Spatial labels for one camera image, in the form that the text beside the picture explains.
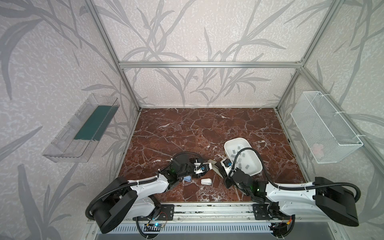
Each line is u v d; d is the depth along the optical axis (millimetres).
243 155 938
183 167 646
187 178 817
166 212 737
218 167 790
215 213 750
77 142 631
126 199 427
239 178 612
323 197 470
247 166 889
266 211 737
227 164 696
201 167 665
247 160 918
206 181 819
